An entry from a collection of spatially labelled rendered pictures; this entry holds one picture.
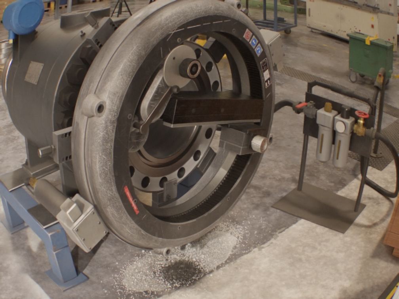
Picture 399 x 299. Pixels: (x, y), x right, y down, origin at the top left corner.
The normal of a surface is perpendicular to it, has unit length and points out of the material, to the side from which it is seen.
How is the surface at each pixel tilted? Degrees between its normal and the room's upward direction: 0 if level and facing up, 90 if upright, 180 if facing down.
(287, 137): 0
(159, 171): 90
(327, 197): 0
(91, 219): 90
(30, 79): 62
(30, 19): 90
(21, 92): 80
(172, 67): 90
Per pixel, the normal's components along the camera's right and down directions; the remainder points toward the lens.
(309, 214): 0.04, -0.91
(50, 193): -0.26, -0.68
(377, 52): -0.59, 0.32
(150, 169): 0.77, 0.29
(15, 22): 0.44, 0.46
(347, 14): -0.83, 0.21
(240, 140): -0.62, 0.08
